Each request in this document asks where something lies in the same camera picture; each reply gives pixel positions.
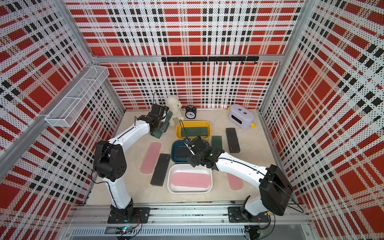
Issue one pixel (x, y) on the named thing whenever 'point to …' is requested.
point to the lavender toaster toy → (239, 116)
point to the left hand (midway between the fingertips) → (162, 123)
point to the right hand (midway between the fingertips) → (199, 150)
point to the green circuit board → (127, 230)
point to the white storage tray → (188, 168)
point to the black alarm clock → (190, 112)
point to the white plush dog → (174, 105)
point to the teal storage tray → (178, 160)
